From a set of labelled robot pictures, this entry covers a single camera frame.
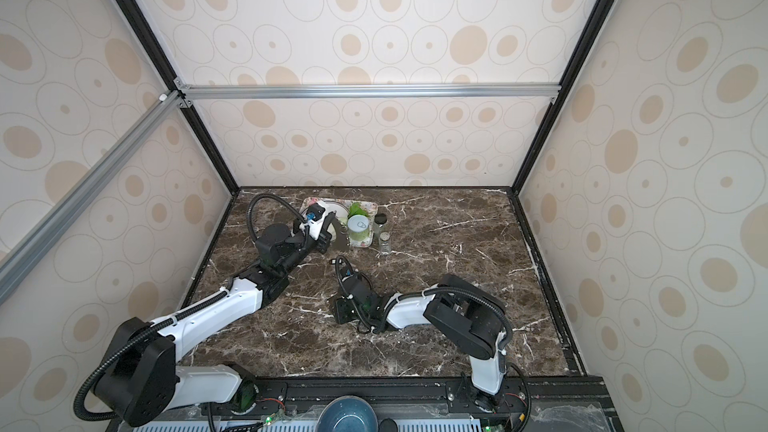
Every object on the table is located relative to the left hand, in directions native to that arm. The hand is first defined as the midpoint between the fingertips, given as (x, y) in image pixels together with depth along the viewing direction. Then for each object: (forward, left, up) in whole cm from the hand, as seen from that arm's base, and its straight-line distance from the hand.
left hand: (339, 210), depth 77 cm
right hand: (-16, +3, -27) cm, 31 cm away
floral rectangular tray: (+24, -6, -28) cm, 37 cm away
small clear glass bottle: (+4, -11, -23) cm, 26 cm away
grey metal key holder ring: (-3, 0, -10) cm, 10 cm away
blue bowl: (-42, -3, -26) cm, 49 cm away
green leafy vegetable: (+17, -1, -20) cm, 26 cm away
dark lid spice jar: (+11, -10, -19) cm, 24 cm away
